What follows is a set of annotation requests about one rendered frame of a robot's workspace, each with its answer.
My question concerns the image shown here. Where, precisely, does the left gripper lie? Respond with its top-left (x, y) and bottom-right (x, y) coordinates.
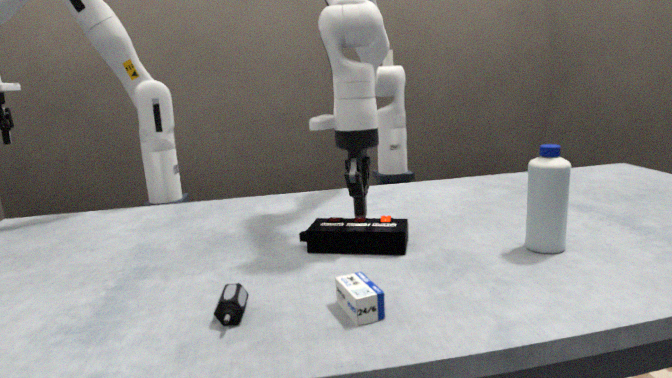
top-left (335, 128), bottom-right (379, 218)

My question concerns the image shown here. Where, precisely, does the white bottle with blue cap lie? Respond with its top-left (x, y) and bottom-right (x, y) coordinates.
top-left (525, 144), bottom-right (571, 254)

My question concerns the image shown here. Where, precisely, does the black power strip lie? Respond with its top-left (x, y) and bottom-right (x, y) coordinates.
top-left (299, 216), bottom-right (408, 255)

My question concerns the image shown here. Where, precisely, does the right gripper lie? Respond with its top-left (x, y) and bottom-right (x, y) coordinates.
top-left (0, 92), bottom-right (14, 145)

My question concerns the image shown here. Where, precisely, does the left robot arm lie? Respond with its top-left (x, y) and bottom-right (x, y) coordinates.
top-left (309, 0), bottom-right (407, 175)

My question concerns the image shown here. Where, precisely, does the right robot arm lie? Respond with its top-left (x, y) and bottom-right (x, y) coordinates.
top-left (0, 0), bottom-right (182, 203)

